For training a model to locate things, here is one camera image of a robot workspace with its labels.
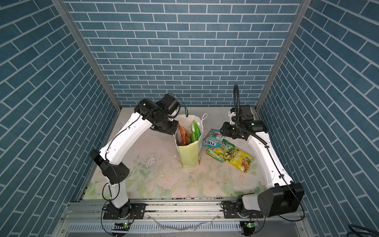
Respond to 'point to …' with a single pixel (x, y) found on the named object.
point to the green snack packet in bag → (195, 133)
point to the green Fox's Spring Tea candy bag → (220, 152)
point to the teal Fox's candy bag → (213, 138)
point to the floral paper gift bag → (190, 154)
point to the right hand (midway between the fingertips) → (224, 130)
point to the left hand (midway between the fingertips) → (177, 132)
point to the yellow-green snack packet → (240, 159)
